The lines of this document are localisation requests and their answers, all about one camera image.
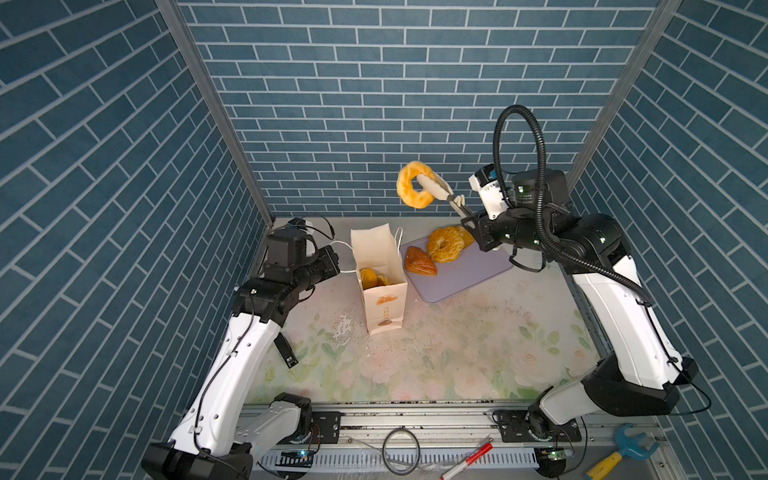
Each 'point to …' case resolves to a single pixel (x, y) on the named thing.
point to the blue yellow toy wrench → (631, 447)
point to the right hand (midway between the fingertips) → (466, 214)
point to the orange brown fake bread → (418, 262)
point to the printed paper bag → (384, 306)
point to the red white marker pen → (476, 455)
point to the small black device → (286, 350)
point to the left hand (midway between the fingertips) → (342, 254)
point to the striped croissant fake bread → (368, 278)
